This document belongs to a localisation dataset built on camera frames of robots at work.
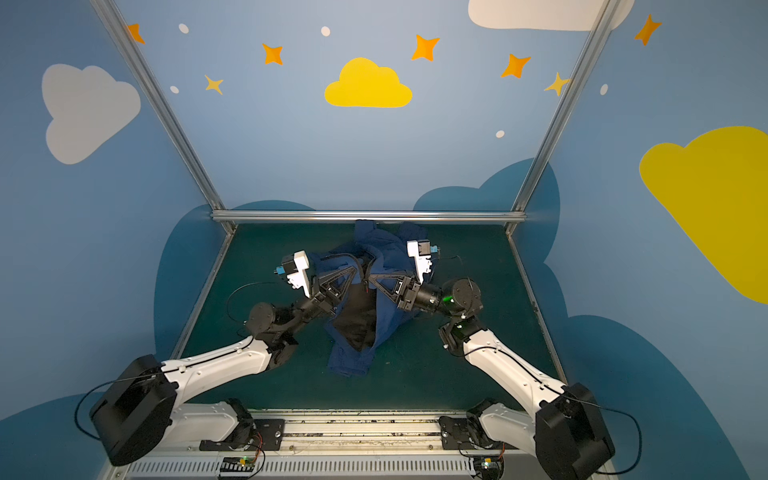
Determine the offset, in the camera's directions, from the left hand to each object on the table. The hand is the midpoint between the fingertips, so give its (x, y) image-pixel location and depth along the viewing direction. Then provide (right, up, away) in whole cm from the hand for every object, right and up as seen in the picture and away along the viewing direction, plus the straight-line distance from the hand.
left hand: (352, 268), depth 61 cm
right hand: (+4, -2, 0) cm, 5 cm away
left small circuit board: (-30, -50, +12) cm, 59 cm away
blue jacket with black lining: (0, -18, +31) cm, 36 cm away
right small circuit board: (+32, -49, +12) cm, 60 cm away
